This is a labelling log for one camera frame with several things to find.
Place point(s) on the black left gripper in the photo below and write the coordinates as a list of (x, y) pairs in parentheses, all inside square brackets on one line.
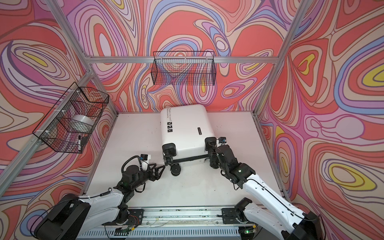
[(155, 176)]

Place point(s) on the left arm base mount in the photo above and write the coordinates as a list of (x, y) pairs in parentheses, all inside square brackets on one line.
[(130, 218)]

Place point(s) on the silver tape roll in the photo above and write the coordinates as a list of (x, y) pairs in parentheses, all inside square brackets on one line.
[(81, 124)]

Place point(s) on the black marker pen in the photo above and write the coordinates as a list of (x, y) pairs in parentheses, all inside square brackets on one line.
[(79, 144)]

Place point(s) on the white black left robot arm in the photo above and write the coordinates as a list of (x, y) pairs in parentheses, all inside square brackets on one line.
[(73, 216)]

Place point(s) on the black wire basket wall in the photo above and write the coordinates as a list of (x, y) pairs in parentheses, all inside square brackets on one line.
[(76, 100), (184, 68)]

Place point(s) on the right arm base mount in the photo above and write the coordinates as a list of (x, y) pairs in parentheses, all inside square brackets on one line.
[(233, 216)]

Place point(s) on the black wire basket back wall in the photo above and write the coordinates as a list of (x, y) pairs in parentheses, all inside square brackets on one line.
[(184, 68)]

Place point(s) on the black white suitcase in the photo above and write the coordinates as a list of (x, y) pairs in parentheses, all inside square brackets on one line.
[(187, 136)]

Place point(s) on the black wire basket left wall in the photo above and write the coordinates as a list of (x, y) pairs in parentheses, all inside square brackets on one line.
[(76, 100)]

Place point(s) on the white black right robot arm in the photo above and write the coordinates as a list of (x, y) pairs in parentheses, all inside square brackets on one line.
[(279, 217)]

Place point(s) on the aluminium front rail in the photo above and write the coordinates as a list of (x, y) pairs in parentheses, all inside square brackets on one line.
[(203, 216)]

